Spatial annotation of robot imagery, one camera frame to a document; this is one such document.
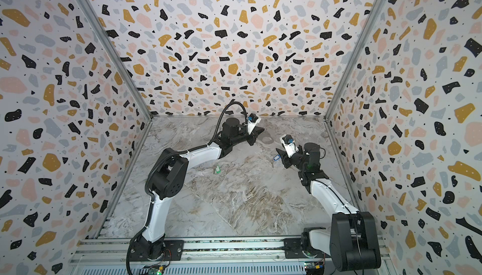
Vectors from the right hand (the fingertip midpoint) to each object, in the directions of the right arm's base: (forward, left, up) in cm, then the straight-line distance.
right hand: (282, 143), depth 84 cm
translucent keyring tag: (+9, +7, -8) cm, 13 cm away
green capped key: (-4, +31, -20) cm, 37 cm away
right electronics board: (-44, -11, -20) cm, 50 cm away
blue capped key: (+5, 0, -20) cm, 21 cm away
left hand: (+9, +6, +2) cm, 11 cm away
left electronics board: (-46, +48, -19) cm, 69 cm away
